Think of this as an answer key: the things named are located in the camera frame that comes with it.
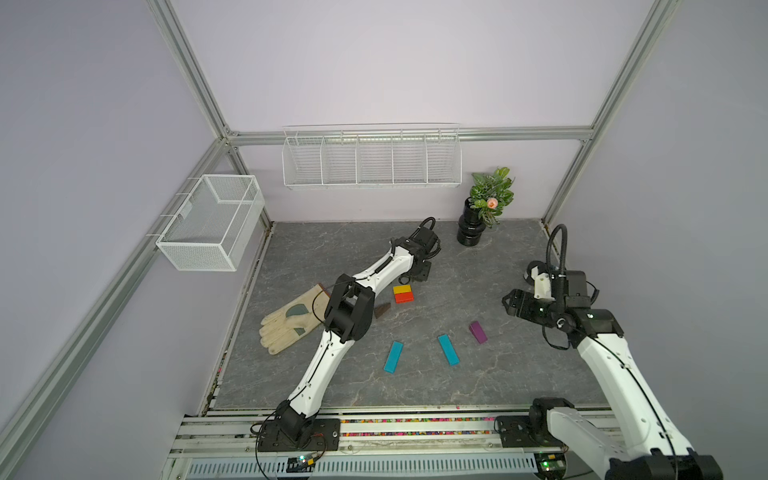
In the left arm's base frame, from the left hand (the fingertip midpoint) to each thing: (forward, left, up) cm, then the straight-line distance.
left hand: (419, 273), depth 101 cm
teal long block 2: (-26, -5, -2) cm, 27 cm away
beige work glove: (-15, +45, -3) cm, 47 cm away
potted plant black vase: (+15, -24, +21) cm, 35 cm away
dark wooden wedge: (-12, +14, -1) cm, 19 cm away
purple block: (-21, -16, -3) cm, 26 cm away
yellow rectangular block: (-4, +7, -2) cm, 8 cm away
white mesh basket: (+4, +61, +22) cm, 65 cm away
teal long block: (-27, +11, -2) cm, 29 cm away
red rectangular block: (-7, +6, -3) cm, 10 cm away
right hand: (-20, -23, +13) cm, 33 cm away
